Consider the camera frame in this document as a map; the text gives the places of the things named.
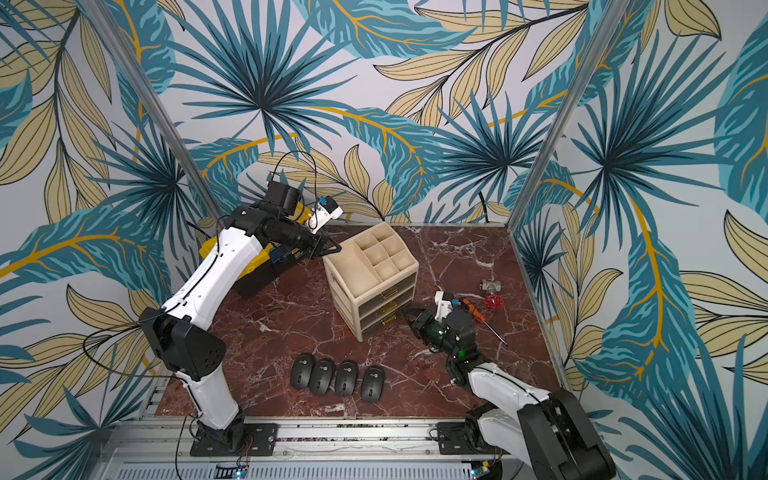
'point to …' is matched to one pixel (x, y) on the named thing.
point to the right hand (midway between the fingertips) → (401, 311)
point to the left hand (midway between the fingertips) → (335, 250)
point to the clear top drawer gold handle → (405, 285)
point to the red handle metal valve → (492, 301)
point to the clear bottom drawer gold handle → (367, 332)
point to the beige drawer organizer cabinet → (371, 280)
